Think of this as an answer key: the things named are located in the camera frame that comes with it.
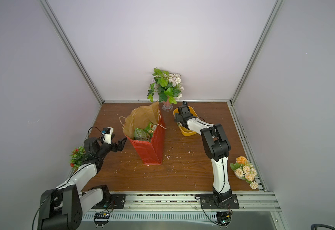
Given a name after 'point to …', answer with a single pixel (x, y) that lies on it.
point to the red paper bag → (150, 152)
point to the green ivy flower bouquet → (168, 86)
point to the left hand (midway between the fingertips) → (119, 136)
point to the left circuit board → (101, 218)
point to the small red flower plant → (77, 157)
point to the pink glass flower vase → (167, 106)
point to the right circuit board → (223, 218)
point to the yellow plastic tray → (186, 132)
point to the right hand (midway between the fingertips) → (185, 112)
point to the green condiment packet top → (140, 134)
